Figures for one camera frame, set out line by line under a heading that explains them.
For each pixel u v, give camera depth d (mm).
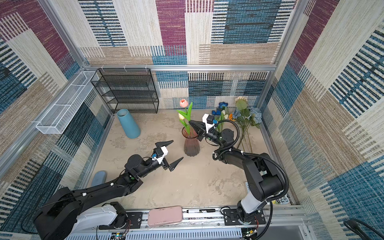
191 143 882
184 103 639
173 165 683
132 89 1091
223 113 1143
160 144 697
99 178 857
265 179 461
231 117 1108
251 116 1028
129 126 975
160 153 592
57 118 714
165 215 741
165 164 659
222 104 1188
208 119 648
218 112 1135
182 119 779
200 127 706
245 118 1055
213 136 714
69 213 410
